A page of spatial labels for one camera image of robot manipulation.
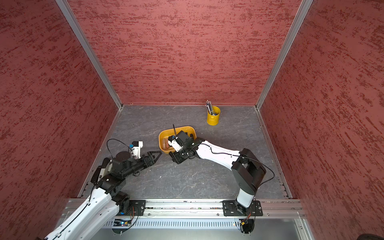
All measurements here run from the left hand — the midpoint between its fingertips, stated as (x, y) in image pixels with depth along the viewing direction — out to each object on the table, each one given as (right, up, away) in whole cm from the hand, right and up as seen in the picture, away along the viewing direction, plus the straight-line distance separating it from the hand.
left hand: (158, 158), depth 78 cm
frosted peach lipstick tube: (0, +4, +19) cm, 19 cm away
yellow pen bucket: (+32, +21, +26) cm, 46 cm away
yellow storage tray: (-2, +8, +22) cm, 23 cm away
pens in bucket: (+29, +30, +22) cm, 47 cm away
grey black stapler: (-33, -9, +4) cm, 35 cm away
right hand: (+9, -3, +5) cm, 10 cm away
